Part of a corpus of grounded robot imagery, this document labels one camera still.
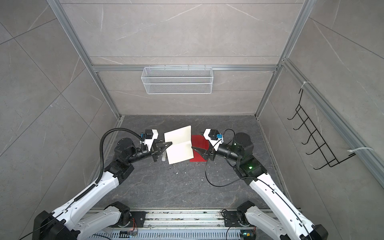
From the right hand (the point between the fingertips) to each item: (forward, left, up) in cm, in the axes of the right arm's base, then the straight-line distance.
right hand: (197, 138), depth 63 cm
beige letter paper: (-1, +8, -7) cm, 11 cm away
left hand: (+2, +12, -4) cm, 13 cm away
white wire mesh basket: (+54, +13, -6) cm, 55 cm away
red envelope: (+4, -1, -9) cm, 10 cm away
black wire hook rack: (-8, -55, -5) cm, 56 cm away
